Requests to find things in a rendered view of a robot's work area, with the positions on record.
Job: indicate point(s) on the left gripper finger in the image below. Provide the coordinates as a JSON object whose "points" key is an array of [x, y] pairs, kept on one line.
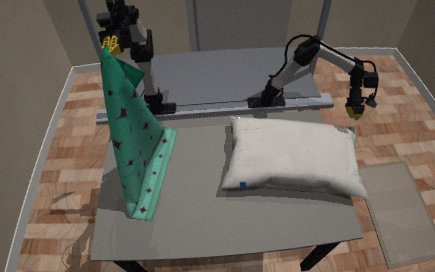
{"points": [[349, 111], [356, 117]]}

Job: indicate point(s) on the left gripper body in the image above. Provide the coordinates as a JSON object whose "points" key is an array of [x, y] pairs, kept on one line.
{"points": [[357, 107]]}

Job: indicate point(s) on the white pillow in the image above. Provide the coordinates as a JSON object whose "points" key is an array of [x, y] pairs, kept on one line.
{"points": [[294, 155]]}

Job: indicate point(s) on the green pillowcase with star pattern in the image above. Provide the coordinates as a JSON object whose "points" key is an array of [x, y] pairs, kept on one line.
{"points": [[142, 146]]}

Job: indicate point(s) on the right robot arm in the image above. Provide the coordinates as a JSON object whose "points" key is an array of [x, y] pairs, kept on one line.
{"points": [[139, 53]]}

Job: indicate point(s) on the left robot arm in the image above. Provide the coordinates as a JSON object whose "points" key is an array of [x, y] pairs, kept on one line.
{"points": [[301, 59]]}

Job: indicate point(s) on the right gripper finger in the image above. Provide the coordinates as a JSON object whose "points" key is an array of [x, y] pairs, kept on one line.
{"points": [[106, 42], [114, 49]]}

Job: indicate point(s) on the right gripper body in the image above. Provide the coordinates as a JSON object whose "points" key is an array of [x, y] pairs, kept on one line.
{"points": [[124, 41]]}

